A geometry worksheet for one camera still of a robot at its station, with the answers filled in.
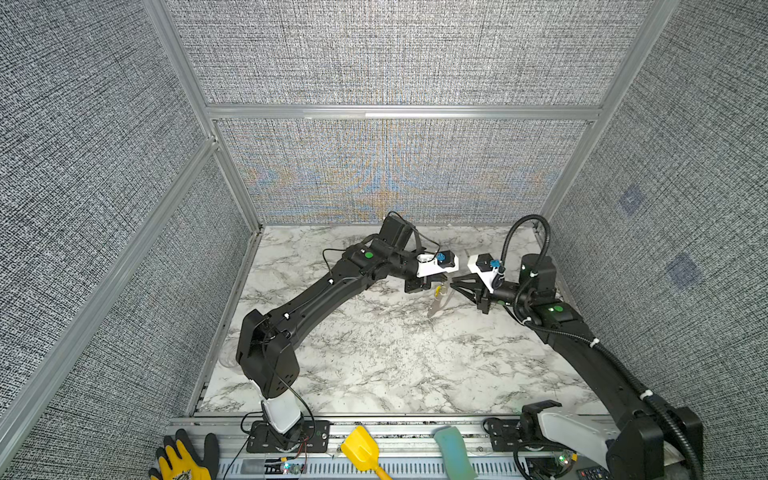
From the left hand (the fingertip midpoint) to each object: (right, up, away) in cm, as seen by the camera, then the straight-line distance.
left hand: (442, 273), depth 74 cm
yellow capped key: (-1, -5, +2) cm, 5 cm away
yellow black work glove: (-62, -43, -5) cm, 76 cm away
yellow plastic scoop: (-20, -42, -3) cm, 47 cm away
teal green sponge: (+2, -42, -1) cm, 42 cm away
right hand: (+3, -1, +1) cm, 4 cm away
